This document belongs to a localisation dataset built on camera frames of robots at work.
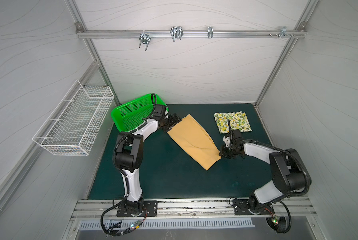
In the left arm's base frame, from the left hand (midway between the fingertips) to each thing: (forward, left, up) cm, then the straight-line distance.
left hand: (180, 120), depth 96 cm
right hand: (-15, -27, -10) cm, 33 cm away
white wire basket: (-22, +49, +20) cm, 57 cm away
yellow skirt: (-8, -10, -11) cm, 17 cm away
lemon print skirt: (+9, -42, -9) cm, 44 cm away
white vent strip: (-54, +1, -12) cm, 56 cm away
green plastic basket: (+11, +40, -9) cm, 42 cm away
